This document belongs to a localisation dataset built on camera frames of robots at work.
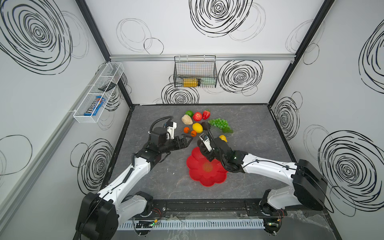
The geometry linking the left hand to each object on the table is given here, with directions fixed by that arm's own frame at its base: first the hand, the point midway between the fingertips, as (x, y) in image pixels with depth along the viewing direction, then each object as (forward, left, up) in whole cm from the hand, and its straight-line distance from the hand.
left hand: (189, 139), depth 77 cm
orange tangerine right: (+14, -1, -16) cm, 22 cm away
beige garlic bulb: (+25, +4, -15) cm, 29 cm away
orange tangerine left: (+18, +4, -17) cm, 25 cm away
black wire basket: (+46, -3, +10) cm, 48 cm away
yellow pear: (+12, -21, -16) cm, 28 cm away
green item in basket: (+32, -10, +14) cm, 36 cm away
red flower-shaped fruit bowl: (-8, -8, -21) cm, 24 cm away
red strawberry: (+31, -10, -16) cm, 36 cm away
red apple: (+27, -4, -14) cm, 31 cm away
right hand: (+1, -8, -6) cm, 10 cm away
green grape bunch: (+23, -21, -16) cm, 35 cm away
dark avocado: (+21, -10, -15) cm, 28 cm away
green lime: (+33, +2, -17) cm, 37 cm away
